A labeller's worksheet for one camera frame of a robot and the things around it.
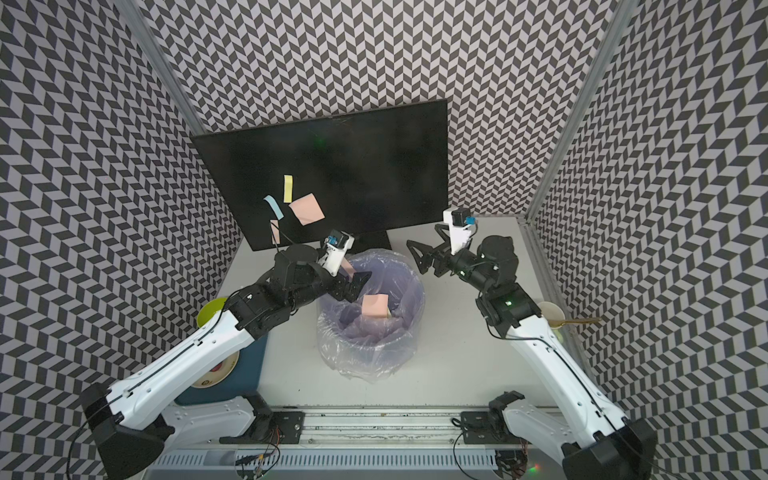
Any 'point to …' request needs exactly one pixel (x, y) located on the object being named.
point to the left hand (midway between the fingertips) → (353, 267)
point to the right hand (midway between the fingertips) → (422, 240)
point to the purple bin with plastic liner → (374, 349)
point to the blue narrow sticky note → (275, 207)
